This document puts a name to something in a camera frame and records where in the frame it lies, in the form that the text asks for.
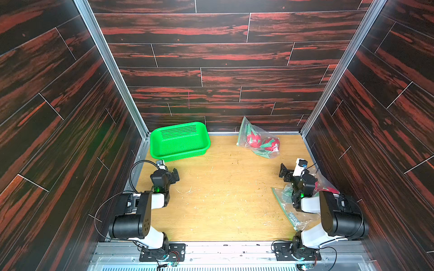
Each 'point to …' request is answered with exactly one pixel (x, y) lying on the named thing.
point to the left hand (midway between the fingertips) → (168, 170)
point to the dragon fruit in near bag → (328, 189)
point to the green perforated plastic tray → (179, 141)
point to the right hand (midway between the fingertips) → (295, 165)
